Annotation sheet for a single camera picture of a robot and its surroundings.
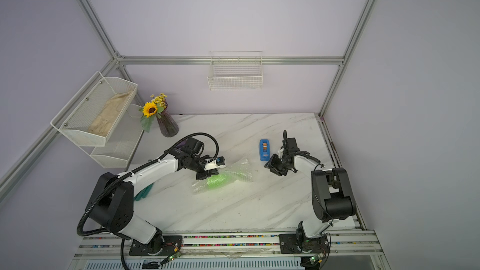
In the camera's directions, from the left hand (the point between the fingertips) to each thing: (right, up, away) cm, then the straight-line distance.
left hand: (214, 172), depth 87 cm
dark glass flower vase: (-30, +23, +17) cm, 41 cm away
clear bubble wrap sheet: (-5, -5, -5) cm, 9 cm away
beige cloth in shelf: (-45, +24, -10) cm, 52 cm away
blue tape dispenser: (+25, +10, +13) cm, 30 cm away
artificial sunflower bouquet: (-32, +30, +3) cm, 44 cm away
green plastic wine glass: (+5, -3, -3) cm, 6 cm away
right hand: (+27, 0, +6) cm, 27 cm away
